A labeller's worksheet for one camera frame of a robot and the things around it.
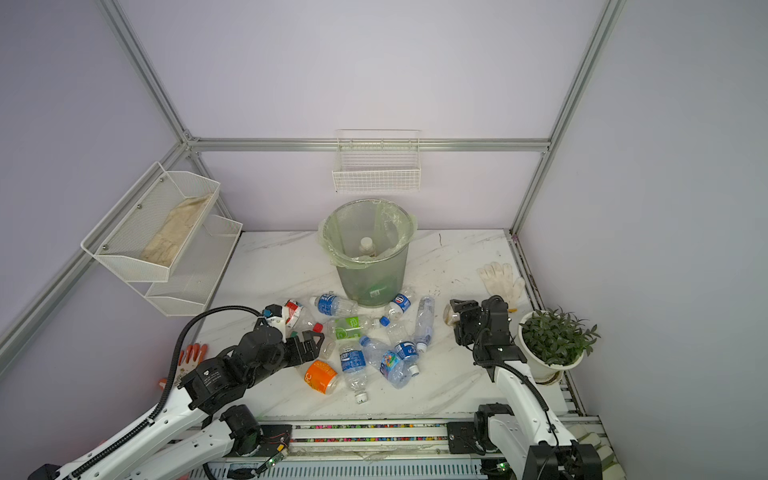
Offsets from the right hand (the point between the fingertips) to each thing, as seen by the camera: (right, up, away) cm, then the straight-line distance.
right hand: (447, 307), depth 84 cm
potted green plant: (+24, -7, -11) cm, 28 cm away
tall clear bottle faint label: (-6, -7, +9) cm, 12 cm away
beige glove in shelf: (-75, +16, -9) cm, 77 cm away
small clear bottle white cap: (-25, +18, +15) cm, 34 cm away
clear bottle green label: (-28, -7, +5) cm, 29 cm away
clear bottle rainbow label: (-16, -15, -4) cm, 23 cm away
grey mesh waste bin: (-22, +5, +12) cm, 25 cm away
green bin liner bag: (-25, +22, +13) cm, 36 cm away
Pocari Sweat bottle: (-27, -15, -3) cm, 31 cm away
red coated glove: (-75, -15, +3) cm, 76 cm away
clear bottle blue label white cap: (-36, -3, +17) cm, 40 cm away
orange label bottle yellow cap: (-35, -18, -4) cm, 40 cm away
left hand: (-37, -8, -9) cm, 39 cm away
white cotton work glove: (+22, +6, +21) cm, 31 cm away
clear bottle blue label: (-12, -11, +1) cm, 16 cm away
